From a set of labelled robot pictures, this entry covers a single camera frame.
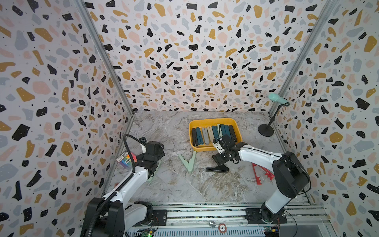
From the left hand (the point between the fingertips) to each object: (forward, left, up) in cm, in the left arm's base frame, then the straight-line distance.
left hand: (155, 150), depth 87 cm
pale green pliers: (-5, -1, -10) cm, 11 cm away
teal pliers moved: (+21, -46, -8) cm, 51 cm away
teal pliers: (+15, -27, -8) cm, 32 cm away
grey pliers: (+16, -31, -8) cm, 36 cm away
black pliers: (-8, -38, -9) cm, 40 cm away
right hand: (-1, -40, -7) cm, 41 cm away
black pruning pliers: (+15, -50, -8) cm, 53 cm away
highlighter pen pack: (-1, +21, -9) cm, 22 cm away
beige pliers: (+16, -35, -7) cm, 39 cm away
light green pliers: (+19, -41, -8) cm, 46 cm away
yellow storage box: (+29, -32, -9) cm, 44 cm away
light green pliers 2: (-6, -20, -8) cm, 22 cm away
